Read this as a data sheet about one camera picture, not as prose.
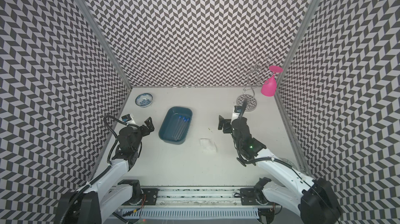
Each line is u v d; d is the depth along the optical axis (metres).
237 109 0.67
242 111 0.67
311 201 0.38
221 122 0.70
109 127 0.99
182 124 0.96
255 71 0.81
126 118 0.71
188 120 0.98
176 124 0.97
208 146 0.88
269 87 0.87
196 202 0.72
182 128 0.94
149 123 0.80
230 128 0.60
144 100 1.08
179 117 0.99
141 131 0.69
